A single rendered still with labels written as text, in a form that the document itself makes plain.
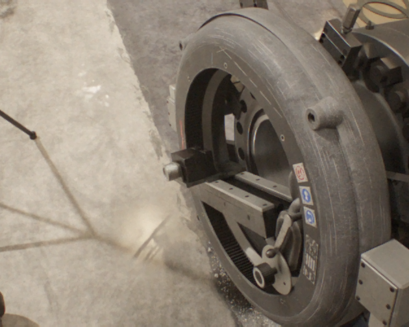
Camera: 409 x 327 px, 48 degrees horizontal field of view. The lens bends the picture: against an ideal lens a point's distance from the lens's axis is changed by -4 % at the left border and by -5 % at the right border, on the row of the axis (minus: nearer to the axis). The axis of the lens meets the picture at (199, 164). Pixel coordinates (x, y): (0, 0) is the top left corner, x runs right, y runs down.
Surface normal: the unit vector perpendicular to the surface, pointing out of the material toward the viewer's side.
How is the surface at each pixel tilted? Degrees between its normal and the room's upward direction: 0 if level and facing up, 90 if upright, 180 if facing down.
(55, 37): 0
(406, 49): 1
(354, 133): 30
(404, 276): 22
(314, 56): 6
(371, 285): 90
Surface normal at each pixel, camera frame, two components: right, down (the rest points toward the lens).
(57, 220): 0.09, -0.64
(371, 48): 0.28, -0.24
